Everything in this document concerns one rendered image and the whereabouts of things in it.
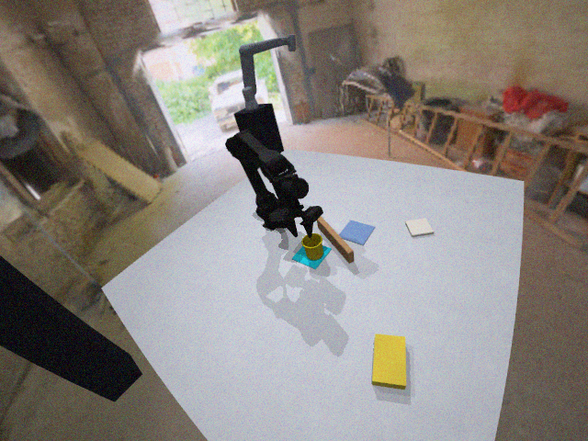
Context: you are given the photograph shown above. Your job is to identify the tan wooden bar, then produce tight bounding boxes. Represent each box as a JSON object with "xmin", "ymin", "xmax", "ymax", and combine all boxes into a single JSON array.
[{"xmin": 317, "ymin": 217, "xmax": 355, "ymax": 263}]

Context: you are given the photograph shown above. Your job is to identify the yellow rectangular block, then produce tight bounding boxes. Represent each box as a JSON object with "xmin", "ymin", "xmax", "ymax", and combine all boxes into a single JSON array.
[{"xmin": 372, "ymin": 334, "xmax": 407, "ymax": 390}]

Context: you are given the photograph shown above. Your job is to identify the yellow cup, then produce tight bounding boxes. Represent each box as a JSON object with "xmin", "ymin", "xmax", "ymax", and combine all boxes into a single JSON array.
[{"xmin": 301, "ymin": 233, "xmax": 323, "ymax": 260}]

